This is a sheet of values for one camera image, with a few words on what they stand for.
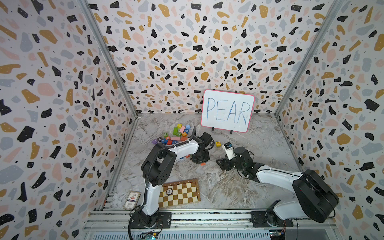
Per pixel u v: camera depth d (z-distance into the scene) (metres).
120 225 0.73
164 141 1.03
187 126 1.12
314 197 0.44
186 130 1.11
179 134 1.07
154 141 1.03
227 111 1.04
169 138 1.06
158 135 1.08
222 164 0.80
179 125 1.13
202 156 0.82
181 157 0.61
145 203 0.59
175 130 1.11
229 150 0.79
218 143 1.01
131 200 0.79
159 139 1.05
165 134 1.06
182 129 1.10
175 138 1.06
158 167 0.51
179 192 0.80
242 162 0.69
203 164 0.93
